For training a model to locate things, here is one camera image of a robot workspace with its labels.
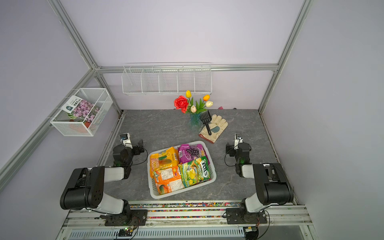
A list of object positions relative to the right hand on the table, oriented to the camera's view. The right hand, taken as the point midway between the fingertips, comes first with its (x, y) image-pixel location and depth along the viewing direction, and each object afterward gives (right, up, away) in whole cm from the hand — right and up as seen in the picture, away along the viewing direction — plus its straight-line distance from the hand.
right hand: (235, 141), depth 95 cm
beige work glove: (-10, +10, +14) cm, 20 cm away
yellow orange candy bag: (-43, -9, -13) cm, 46 cm away
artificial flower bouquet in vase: (-30, +20, -21) cm, 42 cm away
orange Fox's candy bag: (-39, -17, -20) cm, 47 cm away
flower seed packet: (-83, +19, -21) cm, 87 cm away
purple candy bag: (-30, -5, -12) cm, 33 cm away
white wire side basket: (-89, +11, -21) cm, 93 cm away
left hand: (-63, +1, -3) cm, 63 cm away
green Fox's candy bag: (-26, -14, -18) cm, 34 cm away
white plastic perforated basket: (-47, -22, -21) cm, 56 cm away
